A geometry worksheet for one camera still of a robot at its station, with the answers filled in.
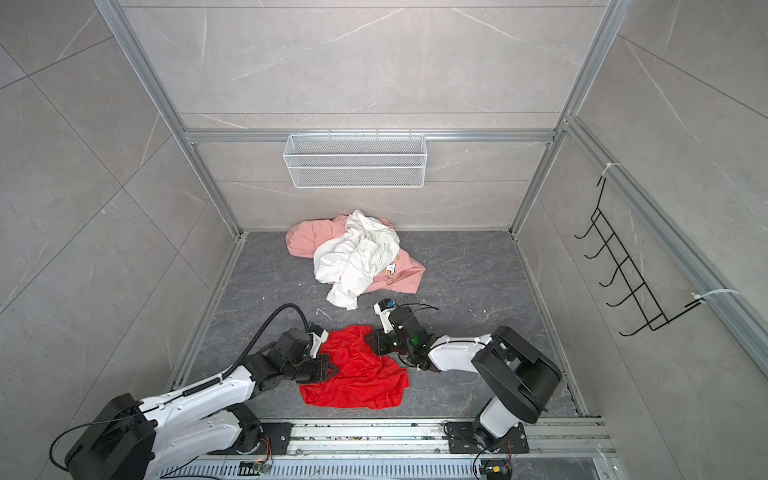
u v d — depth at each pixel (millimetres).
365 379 783
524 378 453
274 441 731
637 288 632
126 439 399
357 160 1003
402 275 1047
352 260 978
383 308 798
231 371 563
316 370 729
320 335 793
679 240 537
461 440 729
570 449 732
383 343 774
